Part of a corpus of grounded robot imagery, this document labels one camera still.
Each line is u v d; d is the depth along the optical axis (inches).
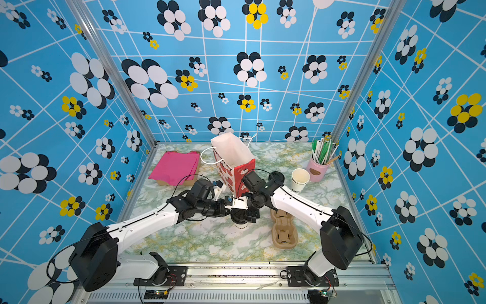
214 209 28.0
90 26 28.6
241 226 32.5
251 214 27.6
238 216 30.4
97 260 16.3
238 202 27.4
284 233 31.9
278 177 40.1
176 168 40.7
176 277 28.7
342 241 16.7
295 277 28.6
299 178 35.2
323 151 36.9
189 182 38.2
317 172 37.6
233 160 39.0
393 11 26.8
